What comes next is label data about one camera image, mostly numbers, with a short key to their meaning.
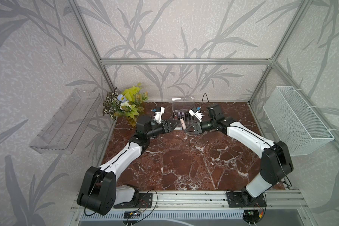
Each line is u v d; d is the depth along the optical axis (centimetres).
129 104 88
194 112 74
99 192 40
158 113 72
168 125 69
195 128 70
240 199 72
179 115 104
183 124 77
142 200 73
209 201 75
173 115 102
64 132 69
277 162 46
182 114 103
